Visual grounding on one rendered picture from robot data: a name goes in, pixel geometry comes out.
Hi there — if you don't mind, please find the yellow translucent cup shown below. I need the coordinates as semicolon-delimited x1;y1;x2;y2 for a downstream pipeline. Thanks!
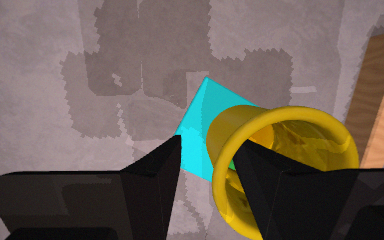
206;105;359;240

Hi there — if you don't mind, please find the orange-brown wooden bar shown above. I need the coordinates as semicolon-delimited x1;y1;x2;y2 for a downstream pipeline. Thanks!
344;33;384;168

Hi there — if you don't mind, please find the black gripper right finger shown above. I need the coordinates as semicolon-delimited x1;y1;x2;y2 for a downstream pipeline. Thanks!
232;139;384;240

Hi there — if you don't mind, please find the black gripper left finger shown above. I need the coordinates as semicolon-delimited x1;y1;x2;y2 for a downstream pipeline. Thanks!
0;135;182;240

